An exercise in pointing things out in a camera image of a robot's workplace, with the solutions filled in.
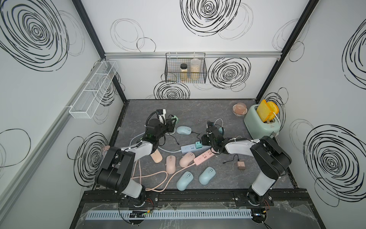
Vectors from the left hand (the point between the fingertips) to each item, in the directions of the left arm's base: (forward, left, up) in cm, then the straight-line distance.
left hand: (175, 119), depth 88 cm
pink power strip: (-19, -17, -14) cm, 29 cm away
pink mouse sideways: (-19, -8, -14) cm, 25 cm away
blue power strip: (-13, -12, -13) cm, 22 cm away
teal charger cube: (-12, -15, -9) cm, 21 cm away
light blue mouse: (-31, -7, -14) cm, 35 cm away
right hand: (-5, -18, -13) cm, 23 cm away
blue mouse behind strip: (+2, -6, -14) cm, 15 cm away
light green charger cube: (-1, -1, 0) cm, 2 cm away
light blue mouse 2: (-27, -21, -14) cm, 37 cm away
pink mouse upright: (-23, +2, -15) cm, 27 cm away
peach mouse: (-18, +11, -15) cm, 26 cm away
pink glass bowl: (+20, -48, -11) cm, 53 cm away
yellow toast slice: (+3, -56, +7) cm, 56 cm away
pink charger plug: (-22, -40, -13) cm, 48 cm away
